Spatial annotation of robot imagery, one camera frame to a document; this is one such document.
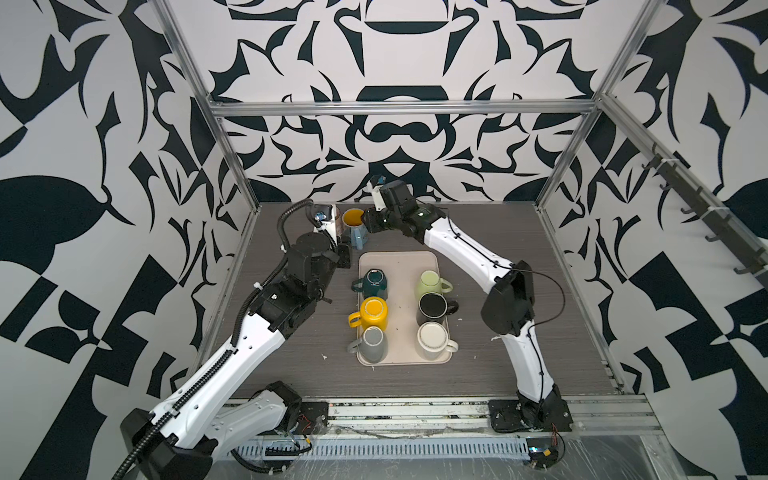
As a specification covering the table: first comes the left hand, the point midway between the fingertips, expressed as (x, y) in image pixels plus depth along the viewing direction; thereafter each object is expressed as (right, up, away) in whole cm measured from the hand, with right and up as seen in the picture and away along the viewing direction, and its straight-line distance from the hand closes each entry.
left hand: (338, 223), depth 68 cm
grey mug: (+7, -31, +8) cm, 33 cm away
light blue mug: (+1, -2, +30) cm, 30 cm away
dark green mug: (+7, -17, +19) cm, 26 cm away
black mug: (+24, -23, +15) cm, 36 cm away
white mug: (+23, -30, +11) cm, 40 cm away
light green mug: (+24, -16, +19) cm, 34 cm away
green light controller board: (+47, -54, +3) cm, 72 cm away
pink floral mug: (-5, +2, +33) cm, 33 cm away
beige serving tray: (+16, -14, +34) cm, 40 cm away
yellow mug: (+8, -24, +14) cm, 29 cm away
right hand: (+5, +4, +18) cm, 19 cm away
